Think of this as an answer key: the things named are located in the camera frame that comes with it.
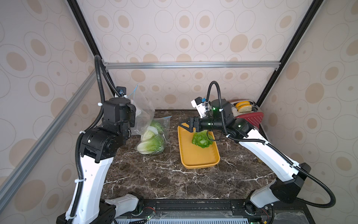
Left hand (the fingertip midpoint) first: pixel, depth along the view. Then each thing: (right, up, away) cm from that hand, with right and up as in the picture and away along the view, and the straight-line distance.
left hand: (124, 107), depth 56 cm
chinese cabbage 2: (+37, -17, +35) cm, 54 cm away
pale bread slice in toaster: (+67, +4, +38) cm, 77 cm away
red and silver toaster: (+74, -1, +39) cm, 83 cm away
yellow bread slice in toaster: (+64, +7, +39) cm, 75 cm away
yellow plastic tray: (+31, -28, +36) cm, 55 cm away
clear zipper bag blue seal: (+2, -1, +24) cm, 24 cm away
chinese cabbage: (+4, -17, +34) cm, 38 cm away
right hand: (+26, -5, +9) cm, 28 cm away
